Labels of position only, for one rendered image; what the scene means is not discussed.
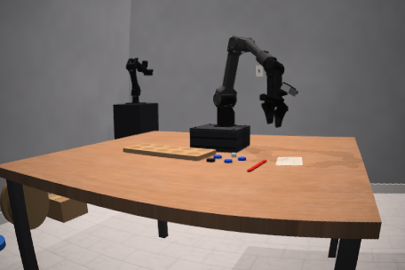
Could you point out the cream sheet of paper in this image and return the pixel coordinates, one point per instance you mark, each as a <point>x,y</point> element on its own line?
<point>289,161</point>

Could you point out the tan tray with round pockets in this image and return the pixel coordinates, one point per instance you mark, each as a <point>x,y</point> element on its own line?
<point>182,153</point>

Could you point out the red thin bar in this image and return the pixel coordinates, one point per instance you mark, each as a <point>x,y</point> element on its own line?
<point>257,165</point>

